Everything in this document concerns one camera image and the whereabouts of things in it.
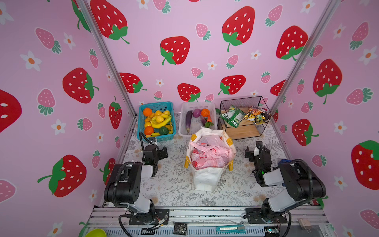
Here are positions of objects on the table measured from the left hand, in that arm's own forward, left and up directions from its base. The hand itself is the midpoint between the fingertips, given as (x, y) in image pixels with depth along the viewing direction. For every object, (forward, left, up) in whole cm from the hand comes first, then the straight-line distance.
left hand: (158, 147), depth 96 cm
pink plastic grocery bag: (-9, -33, +11) cm, 36 cm away
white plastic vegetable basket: (+25, -26, -3) cm, 36 cm away
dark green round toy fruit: (+12, -2, +3) cm, 12 cm away
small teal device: (-44, -43, -4) cm, 61 cm away
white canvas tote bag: (-24, -30, +7) cm, 39 cm away
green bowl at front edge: (-46, +21, -2) cm, 51 cm away
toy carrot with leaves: (+21, -35, +2) cm, 41 cm away
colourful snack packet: (+13, -65, +17) cm, 68 cm away
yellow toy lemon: (+22, +2, +4) cm, 23 cm away
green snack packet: (+14, -50, +15) cm, 54 cm away
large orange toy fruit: (+13, +8, +2) cm, 15 cm away
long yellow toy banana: (+17, +2, +2) cm, 17 cm away
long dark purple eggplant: (+24, -19, 0) cm, 31 cm away
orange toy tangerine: (+30, +12, +4) cm, 32 cm away
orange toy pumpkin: (+31, -33, +2) cm, 45 cm away
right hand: (-1, -64, +4) cm, 64 cm away
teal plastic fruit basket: (+36, +8, +3) cm, 37 cm away
